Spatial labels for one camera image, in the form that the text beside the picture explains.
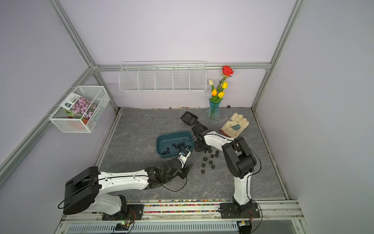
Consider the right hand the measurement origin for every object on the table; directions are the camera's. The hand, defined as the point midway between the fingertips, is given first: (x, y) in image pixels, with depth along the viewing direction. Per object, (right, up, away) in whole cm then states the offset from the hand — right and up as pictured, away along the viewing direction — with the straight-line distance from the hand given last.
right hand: (200, 146), depth 98 cm
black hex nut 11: (-7, 0, -1) cm, 8 cm away
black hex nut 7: (+1, -10, -9) cm, 13 cm away
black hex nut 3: (+8, -5, -4) cm, 10 cm away
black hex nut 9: (-18, +1, +1) cm, 18 cm away
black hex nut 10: (-14, +2, +1) cm, 14 cm away
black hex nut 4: (+11, -5, -4) cm, 13 cm away
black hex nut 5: (+3, -7, -6) cm, 10 cm away
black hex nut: (+7, -2, -2) cm, 7 cm away
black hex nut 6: (+6, -8, -7) cm, 12 cm away
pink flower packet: (-64, +25, -25) cm, 73 cm away
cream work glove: (+27, +14, +11) cm, 32 cm away
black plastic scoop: (-7, +20, +17) cm, 27 cm away
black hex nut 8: (+1, -13, -11) cm, 17 cm away
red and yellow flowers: (+11, +34, -9) cm, 37 cm away
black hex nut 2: (+11, -3, -2) cm, 12 cm away
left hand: (-7, -6, -18) cm, 20 cm away
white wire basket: (-70, +17, -24) cm, 76 cm away
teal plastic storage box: (-20, +1, +1) cm, 20 cm away
